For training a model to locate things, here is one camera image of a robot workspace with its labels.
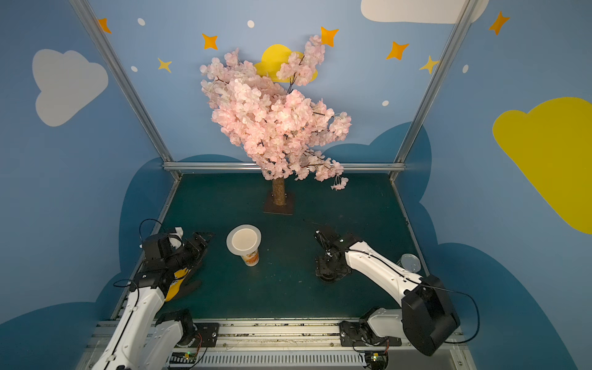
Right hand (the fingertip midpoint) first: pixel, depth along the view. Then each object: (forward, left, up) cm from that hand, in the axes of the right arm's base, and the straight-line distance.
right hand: (332, 267), depth 84 cm
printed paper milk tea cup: (+1, +30, +1) cm, 30 cm away
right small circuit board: (-26, -14, -8) cm, 31 cm away
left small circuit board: (-31, +48, -8) cm, 58 cm away
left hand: (+4, +44, +10) cm, 45 cm away
